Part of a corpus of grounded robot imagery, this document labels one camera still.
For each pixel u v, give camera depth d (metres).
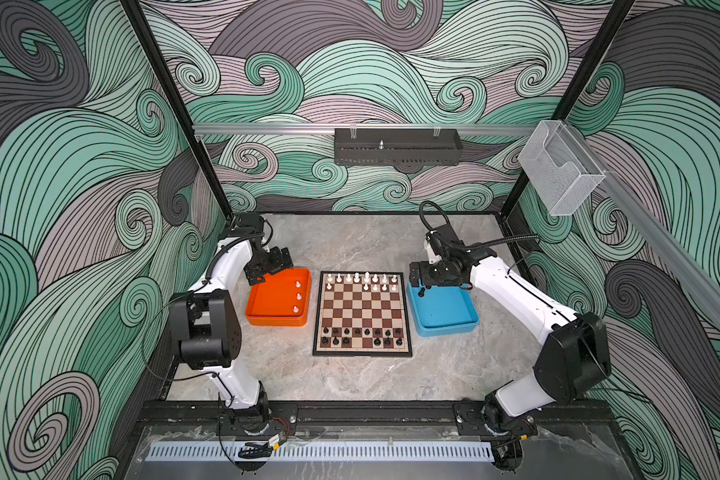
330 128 0.94
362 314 0.90
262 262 0.76
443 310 0.90
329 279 0.98
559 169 0.79
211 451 0.70
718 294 0.52
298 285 0.98
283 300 0.95
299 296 0.95
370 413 0.74
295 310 0.92
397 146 0.95
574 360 0.41
